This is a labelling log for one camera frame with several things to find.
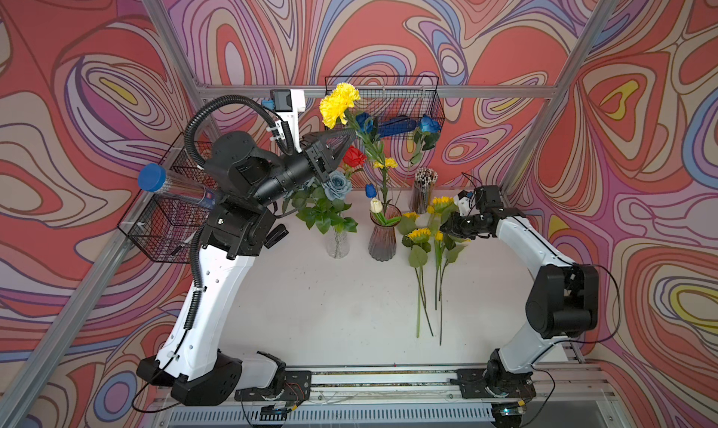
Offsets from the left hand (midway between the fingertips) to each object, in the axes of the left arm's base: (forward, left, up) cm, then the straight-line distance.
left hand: (358, 135), depth 46 cm
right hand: (+14, -27, -46) cm, 55 cm away
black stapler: (+21, +31, -56) cm, 67 cm away
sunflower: (+16, -21, -55) cm, 61 cm away
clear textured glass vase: (+15, +8, -53) cm, 56 cm away
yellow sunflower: (+14, -31, -57) cm, 67 cm away
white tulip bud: (+11, -5, -29) cm, 31 cm away
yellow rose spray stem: (+26, -18, -54) cm, 63 cm away
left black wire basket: (+4, +50, -30) cm, 59 cm away
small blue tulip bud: (+18, -3, -31) cm, 36 cm away
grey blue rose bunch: (+12, +10, -30) cm, 34 cm away
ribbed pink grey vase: (+20, -8, -57) cm, 61 cm away
